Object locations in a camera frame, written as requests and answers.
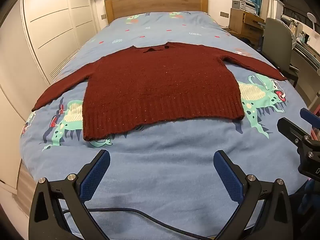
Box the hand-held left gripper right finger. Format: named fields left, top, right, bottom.
left=213, top=150, right=294, bottom=240

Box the white wardrobe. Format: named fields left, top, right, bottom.
left=0, top=0, right=98, bottom=193

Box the blue dinosaur printed blanket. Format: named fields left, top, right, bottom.
left=19, top=10, right=315, bottom=235

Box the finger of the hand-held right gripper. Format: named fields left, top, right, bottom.
left=277, top=117, right=313, bottom=147
left=299, top=108, right=320, bottom=130

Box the white desk lamp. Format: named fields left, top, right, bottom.
left=306, top=12, right=317, bottom=34

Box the grey storage box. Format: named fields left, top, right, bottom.
left=231, top=0, right=247, bottom=10

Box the grey desk chair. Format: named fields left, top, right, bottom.
left=260, top=17, right=299, bottom=88

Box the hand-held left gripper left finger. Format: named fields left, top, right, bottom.
left=29, top=149, right=111, bottom=240

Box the white desk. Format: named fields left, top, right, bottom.
left=291, top=36, right=320, bottom=77

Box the dark red knitted sweater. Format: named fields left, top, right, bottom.
left=32, top=41, right=288, bottom=142

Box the wooden cabinet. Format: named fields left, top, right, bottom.
left=229, top=7, right=265, bottom=48

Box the person's right hand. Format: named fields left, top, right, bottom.
left=300, top=179, right=320, bottom=217

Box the wooden bed headboard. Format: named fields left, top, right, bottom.
left=104, top=0, right=208, bottom=25

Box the black cable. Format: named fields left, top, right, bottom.
left=64, top=206, right=218, bottom=233

